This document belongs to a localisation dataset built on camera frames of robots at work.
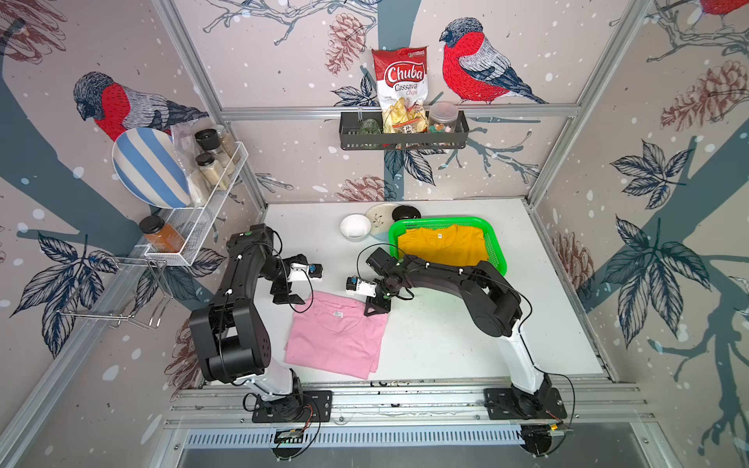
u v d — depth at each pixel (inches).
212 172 30.0
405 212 43.8
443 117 32.2
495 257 37.0
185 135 27.7
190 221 29.3
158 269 23.4
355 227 43.1
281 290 28.7
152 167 26.5
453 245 40.5
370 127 36.4
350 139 35.5
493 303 21.4
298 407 26.4
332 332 33.7
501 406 28.7
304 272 28.0
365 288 32.6
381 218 45.8
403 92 32.2
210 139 31.2
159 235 24.1
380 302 32.2
